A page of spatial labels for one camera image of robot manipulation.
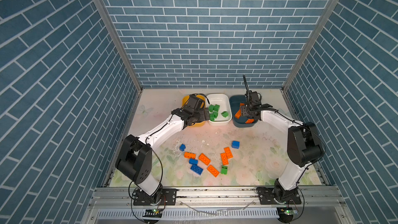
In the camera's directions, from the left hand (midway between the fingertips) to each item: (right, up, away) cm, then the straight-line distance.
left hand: (203, 114), depth 88 cm
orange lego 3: (+1, -25, -3) cm, 25 cm away
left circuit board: (-23, -46, -16) cm, 53 cm away
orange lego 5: (+12, -25, -2) cm, 28 cm away
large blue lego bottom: (-3, -29, -6) cm, 30 cm away
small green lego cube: (+9, +3, +17) cm, 20 cm away
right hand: (+28, +4, +9) cm, 29 cm away
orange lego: (+23, -1, +14) cm, 27 cm away
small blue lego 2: (-5, -25, -4) cm, 26 cm away
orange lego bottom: (+5, -30, -5) cm, 30 cm away
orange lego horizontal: (+30, -5, +11) cm, 32 cm away
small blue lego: (-12, -20, +1) cm, 23 cm away
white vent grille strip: (-6, -44, -17) cm, 48 cm away
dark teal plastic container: (+23, +8, +23) cm, 34 cm away
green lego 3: (+8, -1, +16) cm, 18 cm away
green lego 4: (+15, -1, +17) cm, 22 cm away
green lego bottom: (+12, -30, -5) cm, 32 cm away
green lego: (+5, +3, +18) cm, 19 cm away
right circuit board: (+39, -46, -16) cm, 62 cm away
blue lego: (+20, -18, +3) cm, 27 cm away
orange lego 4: (+15, -22, +1) cm, 27 cm away
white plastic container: (+12, +2, +20) cm, 24 cm away
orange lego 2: (-7, -23, -2) cm, 24 cm away
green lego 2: (+6, -3, +13) cm, 14 cm away
